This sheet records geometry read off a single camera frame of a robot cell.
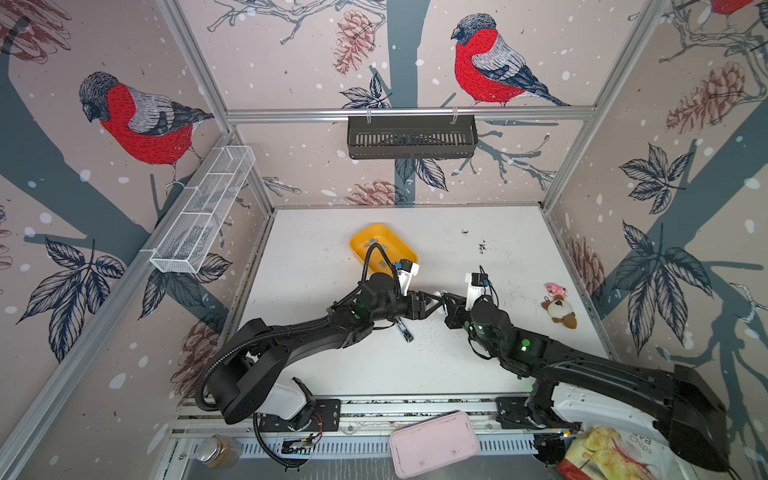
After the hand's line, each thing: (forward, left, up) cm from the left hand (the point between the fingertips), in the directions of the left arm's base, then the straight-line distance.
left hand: (439, 304), depth 74 cm
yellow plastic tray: (+36, +23, -17) cm, 46 cm away
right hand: (+3, -1, -2) cm, 4 cm away
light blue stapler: (0, +8, -18) cm, 19 cm away
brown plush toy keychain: (+5, -40, -16) cm, 44 cm away
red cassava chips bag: (-28, -39, -12) cm, 50 cm away
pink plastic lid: (-28, +3, -15) cm, 32 cm away
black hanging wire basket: (+59, +4, +11) cm, 60 cm away
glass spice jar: (-29, +49, -9) cm, 57 cm away
